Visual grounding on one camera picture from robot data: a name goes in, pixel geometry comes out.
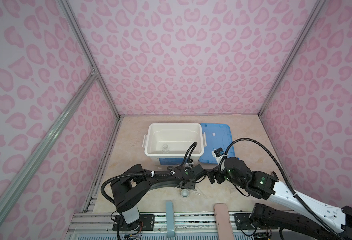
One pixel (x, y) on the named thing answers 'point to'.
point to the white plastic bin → (169, 143)
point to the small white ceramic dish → (185, 193)
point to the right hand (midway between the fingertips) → (211, 166)
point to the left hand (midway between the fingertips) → (190, 179)
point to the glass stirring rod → (203, 194)
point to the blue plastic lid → (218, 136)
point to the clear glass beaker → (165, 148)
